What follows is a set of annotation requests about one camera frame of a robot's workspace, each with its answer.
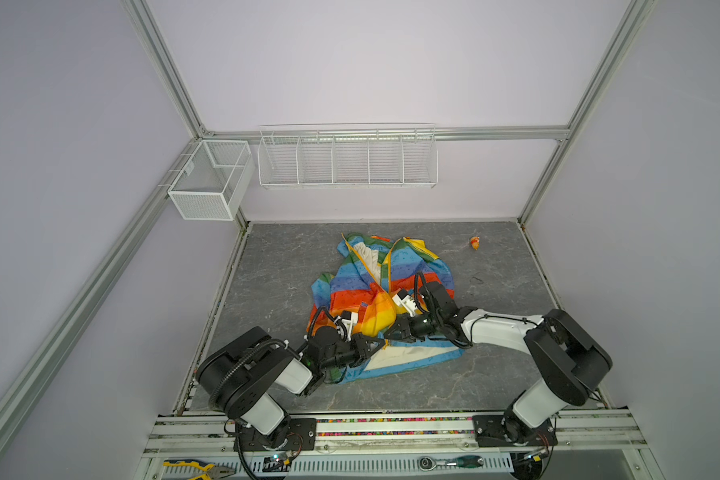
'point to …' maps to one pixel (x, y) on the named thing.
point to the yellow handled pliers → (210, 471)
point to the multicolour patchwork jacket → (370, 271)
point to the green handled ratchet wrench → (470, 462)
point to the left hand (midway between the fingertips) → (386, 349)
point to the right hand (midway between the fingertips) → (385, 339)
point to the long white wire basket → (348, 155)
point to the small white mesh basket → (211, 183)
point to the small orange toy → (475, 242)
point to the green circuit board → (276, 464)
